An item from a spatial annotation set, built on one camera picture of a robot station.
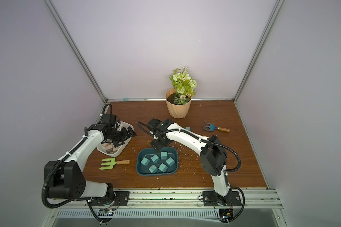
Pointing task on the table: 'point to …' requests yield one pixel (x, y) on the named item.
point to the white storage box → (108, 149)
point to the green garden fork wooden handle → (112, 162)
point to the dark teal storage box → (150, 162)
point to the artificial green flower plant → (185, 86)
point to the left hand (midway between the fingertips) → (132, 136)
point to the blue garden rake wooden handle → (212, 127)
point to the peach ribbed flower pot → (176, 110)
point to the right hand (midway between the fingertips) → (161, 144)
